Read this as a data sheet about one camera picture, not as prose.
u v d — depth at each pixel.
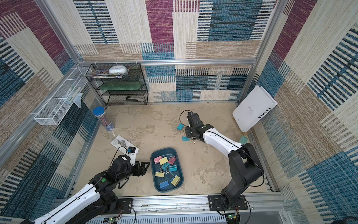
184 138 0.99
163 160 0.86
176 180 0.78
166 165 0.85
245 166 0.45
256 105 0.91
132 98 1.09
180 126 1.06
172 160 0.86
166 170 0.83
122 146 0.95
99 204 0.60
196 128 0.69
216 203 0.73
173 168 0.85
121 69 0.89
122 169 0.63
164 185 0.79
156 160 0.87
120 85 1.00
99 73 0.92
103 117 0.92
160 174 0.82
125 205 0.73
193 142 0.87
